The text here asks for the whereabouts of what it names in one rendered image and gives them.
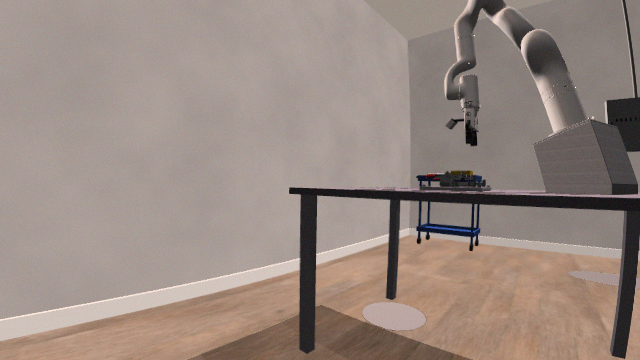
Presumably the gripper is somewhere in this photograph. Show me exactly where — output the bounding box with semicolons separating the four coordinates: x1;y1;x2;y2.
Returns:
462;108;479;146

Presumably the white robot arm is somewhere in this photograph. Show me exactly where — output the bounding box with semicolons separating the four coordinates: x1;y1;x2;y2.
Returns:
444;0;595;137

